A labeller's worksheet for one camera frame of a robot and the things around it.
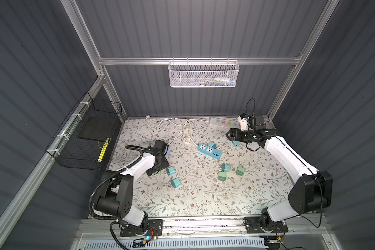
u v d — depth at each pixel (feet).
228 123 3.73
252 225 2.41
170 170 2.99
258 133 2.05
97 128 2.42
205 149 3.26
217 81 3.01
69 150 2.17
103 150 2.28
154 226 2.41
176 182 2.83
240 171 2.98
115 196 1.45
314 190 1.62
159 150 2.37
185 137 3.45
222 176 2.92
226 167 3.01
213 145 3.35
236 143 3.36
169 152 3.33
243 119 2.52
